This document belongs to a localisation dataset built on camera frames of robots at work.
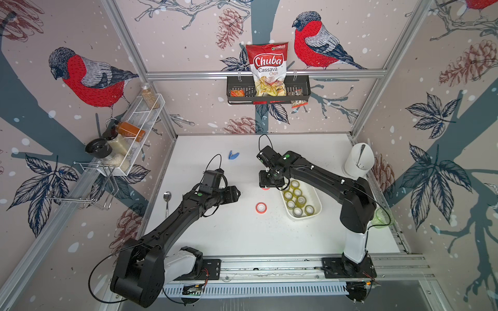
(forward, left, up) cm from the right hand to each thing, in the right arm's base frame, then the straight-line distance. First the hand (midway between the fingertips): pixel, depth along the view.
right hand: (262, 183), depth 85 cm
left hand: (-3, +11, -1) cm, 11 cm away
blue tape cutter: (+23, +18, -10) cm, 31 cm away
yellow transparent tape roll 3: (-4, -14, -11) cm, 18 cm away
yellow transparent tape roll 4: (-3, -19, -10) cm, 21 cm away
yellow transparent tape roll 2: (+2, -18, -11) cm, 21 cm away
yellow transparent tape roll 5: (-7, -22, -11) cm, 26 cm away
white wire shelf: (+26, +54, +22) cm, 64 cm away
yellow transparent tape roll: (+1, -13, -11) cm, 17 cm away
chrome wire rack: (-16, +54, +25) cm, 62 cm away
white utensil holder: (+18, -50, -3) cm, 53 cm away
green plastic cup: (-9, -54, -12) cm, 56 cm away
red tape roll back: (-2, -2, 0) cm, 3 cm away
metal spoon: (-3, +46, -9) cm, 47 cm away
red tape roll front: (-6, +1, -12) cm, 13 cm away
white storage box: (-1, -24, -10) cm, 26 cm away
